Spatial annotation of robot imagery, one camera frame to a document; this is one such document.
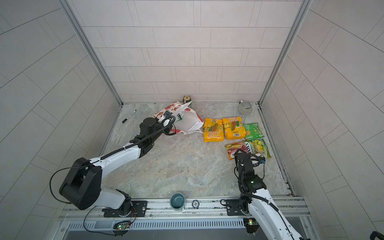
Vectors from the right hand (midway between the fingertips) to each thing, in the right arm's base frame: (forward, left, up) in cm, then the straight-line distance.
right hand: (235, 150), depth 84 cm
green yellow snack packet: (+4, -16, -5) cm, 17 cm away
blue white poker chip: (-24, +24, -7) cm, 34 cm away
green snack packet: (+14, -16, -4) cm, 22 cm away
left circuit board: (-31, +57, -4) cm, 65 cm away
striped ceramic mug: (+32, -14, 0) cm, 35 cm away
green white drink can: (+40, +27, +5) cm, 48 cm away
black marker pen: (+30, +72, -3) cm, 79 cm away
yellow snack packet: (+15, +11, 0) cm, 18 cm away
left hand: (+17, +34, +15) cm, 41 cm away
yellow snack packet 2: (+16, -3, -1) cm, 16 cm away
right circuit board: (-33, -1, -8) cm, 35 cm away
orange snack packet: (+3, 0, -3) cm, 4 cm away
